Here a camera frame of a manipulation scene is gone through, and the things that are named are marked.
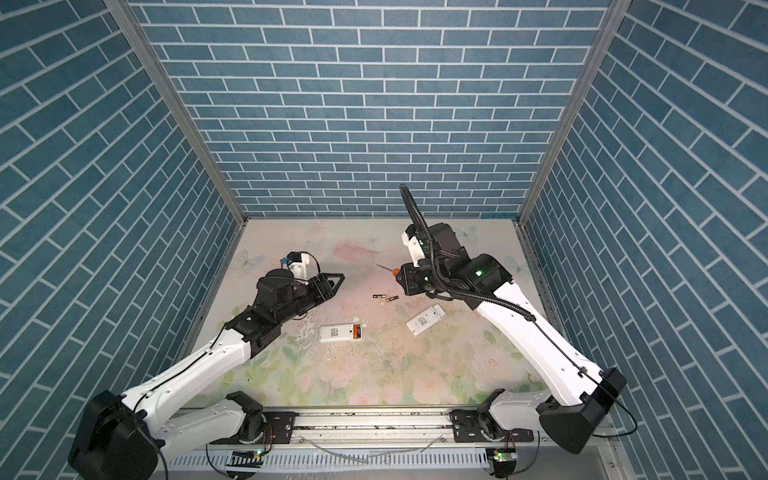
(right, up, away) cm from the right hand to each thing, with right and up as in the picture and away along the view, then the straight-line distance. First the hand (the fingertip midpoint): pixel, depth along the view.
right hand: (396, 273), depth 70 cm
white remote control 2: (+9, -16, +22) cm, 29 cm away
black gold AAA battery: (-5, -10, +29) cm, 31 cm away
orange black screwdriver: (0, 0, +2) cm, 2 cm away
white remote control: (-17, -20, +19) cm, 32 cm away
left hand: (-15, -3, +8) cm, 17 cm away
